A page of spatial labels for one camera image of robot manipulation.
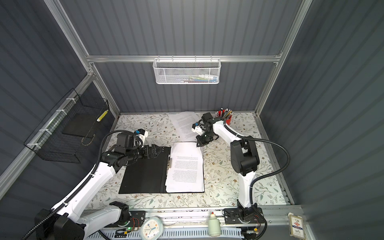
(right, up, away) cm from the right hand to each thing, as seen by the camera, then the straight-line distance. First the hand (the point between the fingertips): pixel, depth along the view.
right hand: (200, 145), depth 93 cm
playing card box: (+45, -35, -24) cm, 62 cm away
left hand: (-24, 0, -14) cm, 28 cm away
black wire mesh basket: (-67, +7, -22) cm, 71 cm away
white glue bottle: (+5, -32, -28) cm, 43 cm away
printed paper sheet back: (-8, -16, -5) cm, 19 cm away
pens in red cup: (+18, +21, +8) cm, 29 cm away
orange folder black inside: (-31, -18, -4) cm, 36 cm away
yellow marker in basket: (-55, +18, -11) cm, 59 cm away
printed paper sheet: (-12, +15, +23) cm, 30 cm away
